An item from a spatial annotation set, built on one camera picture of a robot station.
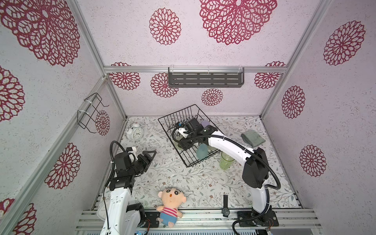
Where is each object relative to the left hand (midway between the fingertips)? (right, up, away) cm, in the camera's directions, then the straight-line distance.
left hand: (154, 157), depth 79 cm
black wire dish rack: (+12, +25, +33) cm, 43 cm away
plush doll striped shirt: (+10, -19, -7) cm, 23 cm away
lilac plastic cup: (+30, +20, +23) cm, 43 cm away
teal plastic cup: (+28, +1, +15) cm, 32 cm away
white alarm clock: (-18, +13, +21) cm, 30 cm away
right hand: (+15, +10, +7) cm, 20 cm away
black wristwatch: (+38, -27, -3) cm, 47 cm away
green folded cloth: (+65, +9, +27) cm, 71 cm away
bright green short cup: (+12, +7, +3) cm, 14 cm away
